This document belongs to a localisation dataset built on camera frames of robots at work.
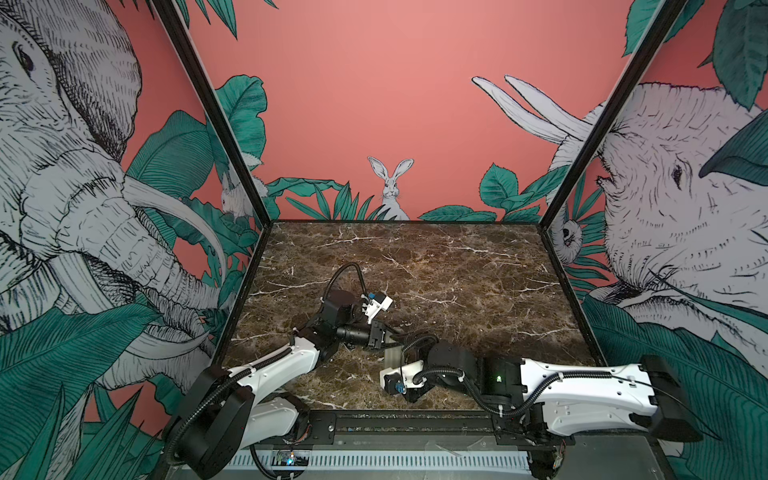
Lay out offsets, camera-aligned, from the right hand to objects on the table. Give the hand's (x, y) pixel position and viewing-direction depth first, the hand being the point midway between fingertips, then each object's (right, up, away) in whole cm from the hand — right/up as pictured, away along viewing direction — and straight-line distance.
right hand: (391, 350), depth 67 cm
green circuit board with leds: (-24, -27, +3) cm, 36 cm away
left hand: (+3, 0, +4) cm, 5 cm away
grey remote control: (0, -2, +3) cm, 4 cm away
